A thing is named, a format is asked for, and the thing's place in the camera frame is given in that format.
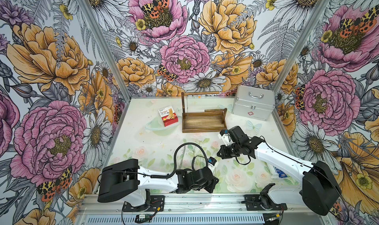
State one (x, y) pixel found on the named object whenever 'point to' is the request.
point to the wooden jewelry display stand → (210, 121)
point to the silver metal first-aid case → (253, 102)
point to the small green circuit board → (143, 216)
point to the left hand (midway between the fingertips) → (215, 183)
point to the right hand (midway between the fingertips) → (218, 158)
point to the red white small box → (168, 116)
